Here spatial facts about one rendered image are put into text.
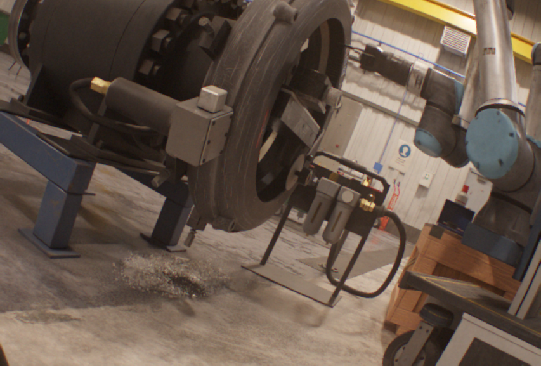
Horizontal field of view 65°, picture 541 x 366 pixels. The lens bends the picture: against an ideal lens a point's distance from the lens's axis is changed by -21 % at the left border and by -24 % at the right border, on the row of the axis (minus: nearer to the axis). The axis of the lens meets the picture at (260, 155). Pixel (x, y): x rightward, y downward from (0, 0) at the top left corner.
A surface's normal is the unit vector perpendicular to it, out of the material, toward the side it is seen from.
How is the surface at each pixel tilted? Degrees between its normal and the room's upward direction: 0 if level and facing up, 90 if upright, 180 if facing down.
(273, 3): 66
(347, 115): 90
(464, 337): 90
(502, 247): 90
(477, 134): 94
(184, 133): 113
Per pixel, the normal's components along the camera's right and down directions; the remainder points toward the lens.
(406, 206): -0.37, -0.16
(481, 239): -0.66, -0.29
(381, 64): -0.55, 0.22
